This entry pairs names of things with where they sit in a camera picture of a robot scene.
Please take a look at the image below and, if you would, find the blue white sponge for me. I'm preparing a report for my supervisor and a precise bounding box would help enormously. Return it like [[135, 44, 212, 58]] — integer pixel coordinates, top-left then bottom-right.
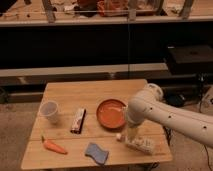
[[85, 143, 109, 165]]

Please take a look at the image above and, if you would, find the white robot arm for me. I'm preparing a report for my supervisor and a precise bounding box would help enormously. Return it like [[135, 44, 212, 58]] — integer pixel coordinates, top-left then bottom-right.
[[125, 83, 213, 148]]

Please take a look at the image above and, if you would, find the orange ceramic bowl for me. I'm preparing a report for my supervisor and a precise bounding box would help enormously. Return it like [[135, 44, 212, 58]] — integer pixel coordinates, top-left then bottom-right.
[[96, 99, 126, 129]]

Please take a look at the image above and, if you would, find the white plastic bottle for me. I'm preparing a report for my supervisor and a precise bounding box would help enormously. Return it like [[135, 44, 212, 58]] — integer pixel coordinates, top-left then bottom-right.
[[116, 133, 155, 155]]

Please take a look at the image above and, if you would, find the brown chocolate bar wrapper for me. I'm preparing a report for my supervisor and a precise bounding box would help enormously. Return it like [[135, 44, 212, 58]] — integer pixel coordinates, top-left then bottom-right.
[[70, 108, 86, 134]]

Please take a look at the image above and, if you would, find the orange toy carrot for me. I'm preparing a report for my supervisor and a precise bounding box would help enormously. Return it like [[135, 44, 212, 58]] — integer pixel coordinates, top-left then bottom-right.
[[41, 136, 67, 155]]

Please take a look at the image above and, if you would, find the black box on shelf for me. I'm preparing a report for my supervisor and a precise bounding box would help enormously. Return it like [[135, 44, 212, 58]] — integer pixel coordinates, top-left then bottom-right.
[[165, 45, 213, 75]]

